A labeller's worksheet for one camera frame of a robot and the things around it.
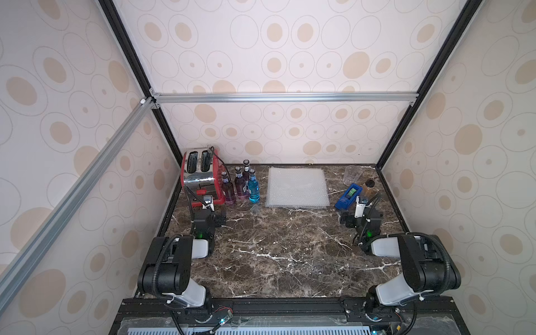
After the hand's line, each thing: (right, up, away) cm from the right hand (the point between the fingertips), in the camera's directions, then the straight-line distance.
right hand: (361, 209), depth 94 cm
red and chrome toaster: (-72, +16, -3) cm, 73 cm away
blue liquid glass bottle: (-49, +10, -4) cm, 50 cm away
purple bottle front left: (-61, +9, +2) cm, 62 cm away
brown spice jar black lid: (+6, +10, +6) cm, 12 cm away
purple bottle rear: (-53, +16, +1) cm, 55 cm away
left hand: (-66, +2, -1) cm, 66 cm away
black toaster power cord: (-73, +31, +21) cm, 82 cm away
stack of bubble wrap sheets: (-27, +10, +15) cm, 33 cm away
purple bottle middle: (-56, +12, +2) cm, 57 cm away
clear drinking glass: (+2, +17, +18) cm, 25 cm away
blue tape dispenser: (-6, +4, +3) cm, 8 cm away
